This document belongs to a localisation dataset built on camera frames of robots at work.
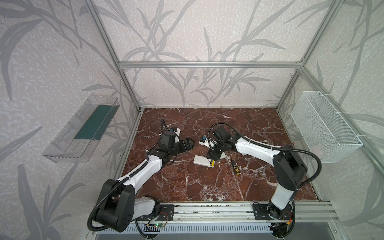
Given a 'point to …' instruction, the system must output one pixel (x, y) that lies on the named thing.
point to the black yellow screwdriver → (235, 167)
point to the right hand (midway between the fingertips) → (209, 147)
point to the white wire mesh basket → (329, 135)
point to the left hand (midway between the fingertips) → (191, 139)
